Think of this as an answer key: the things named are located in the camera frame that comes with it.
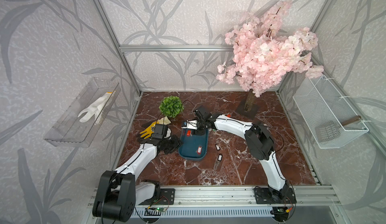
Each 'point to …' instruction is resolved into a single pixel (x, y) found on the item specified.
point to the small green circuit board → (159, 209)
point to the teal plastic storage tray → (194, 147)
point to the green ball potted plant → (171, 106)
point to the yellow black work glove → (163, 120)
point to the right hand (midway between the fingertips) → (192, 125)
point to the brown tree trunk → (249, 101)
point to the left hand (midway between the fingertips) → (182, 143)
